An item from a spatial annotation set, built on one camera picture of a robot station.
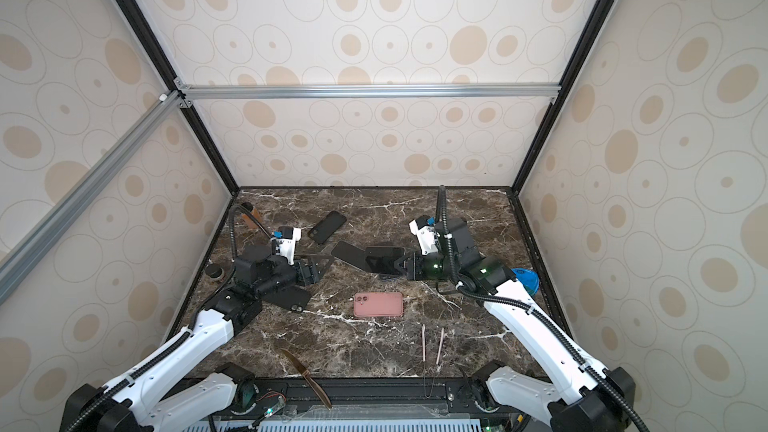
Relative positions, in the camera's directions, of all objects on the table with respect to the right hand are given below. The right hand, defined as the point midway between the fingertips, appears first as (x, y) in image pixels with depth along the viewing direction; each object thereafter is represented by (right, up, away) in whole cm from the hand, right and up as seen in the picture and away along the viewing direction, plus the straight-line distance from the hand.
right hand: (398, 264), depth 72 cm
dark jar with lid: (-52, -5, +14) cm, 54 cm away
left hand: (-17, +1, +3) cm, 17 cm away
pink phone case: (-6, -15, +18) cm, 24 cm away
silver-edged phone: (-16, -1, +29) cm, 33 cm away
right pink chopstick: (+12, -23, +9) cm, 28 cm away
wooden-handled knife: (-24, -29, +5) cm, 38 cm away
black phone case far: (-25, +8, +37) cm, 45 cm away
